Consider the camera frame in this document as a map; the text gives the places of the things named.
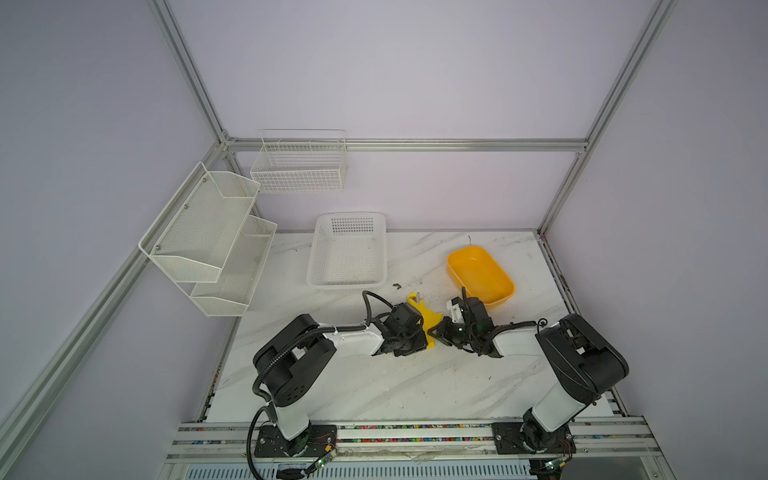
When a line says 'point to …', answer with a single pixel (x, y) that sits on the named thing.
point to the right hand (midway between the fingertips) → (426, 332)
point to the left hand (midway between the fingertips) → (425, 345)
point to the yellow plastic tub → (480, 275)
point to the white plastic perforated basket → (348, 251)
